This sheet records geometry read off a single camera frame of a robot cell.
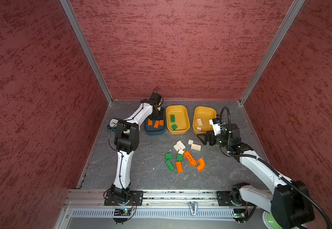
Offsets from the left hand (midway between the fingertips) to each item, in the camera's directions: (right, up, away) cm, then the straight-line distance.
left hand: (160, 119), depth 99 cm
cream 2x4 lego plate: (+24, -18, -7) cm, 31 cm away
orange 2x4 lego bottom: (+13, -28, -14) cm, 34 cm away
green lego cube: (+6, -23, -11) cm, 26 cm away
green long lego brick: (+7, -27, -15) cm, 32 cm away
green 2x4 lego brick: (+9, +1, +11) cm, 14 cm away
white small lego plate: (+14, -21, -7) cm, 26 cm away
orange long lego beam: (+18, -22, -11) cm, 31 cm away
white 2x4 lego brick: (+14, -16, -6) cm, 23 cm away
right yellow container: (+33, +2, +13) cm, 35 cm away
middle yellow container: (+13, 0, +11) cm, 17 cm away
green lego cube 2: (+13, -23, -11) cm, 29 cm away
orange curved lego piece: (+26, -28, -14) cm, 41 cm away
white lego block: (+12, -18, -7) cm, 23 cm away
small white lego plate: (+21, -15, -4) cm, 26 cm away
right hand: (+26, -9, -16) cm, 32 cm away
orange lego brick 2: (-3, -4, +5) cm, 7 cm away
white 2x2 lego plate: (+28, -6, +3) cm, 29 cm away
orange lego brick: (-8, -2, +7) cm, 11 cm away
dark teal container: (-8, -7, -2) cm, 11 cm away
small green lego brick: (+10, -6, +4) cm, 13 cm away
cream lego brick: (+30, -2, +7) cm, 31 cm away
